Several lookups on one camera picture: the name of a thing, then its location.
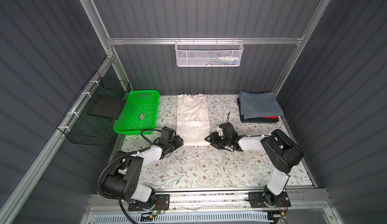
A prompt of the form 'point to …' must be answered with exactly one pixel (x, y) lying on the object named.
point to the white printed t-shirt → (193, 120)
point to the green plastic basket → (139, 112)
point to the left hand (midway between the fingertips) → (180, 141)
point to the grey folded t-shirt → (260, 104)
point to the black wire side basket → (90, 120)
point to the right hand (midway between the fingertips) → (207, 142)
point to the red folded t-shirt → (270, 117)
